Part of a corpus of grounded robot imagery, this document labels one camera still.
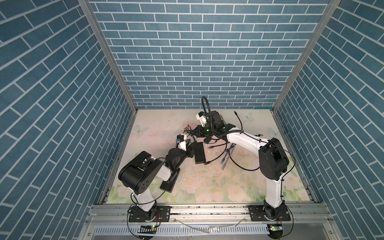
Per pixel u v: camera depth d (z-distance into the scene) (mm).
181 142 756
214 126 713
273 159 511
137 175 473
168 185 810
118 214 752
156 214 722
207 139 1019
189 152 791
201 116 824
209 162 914
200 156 937
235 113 1193
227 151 961
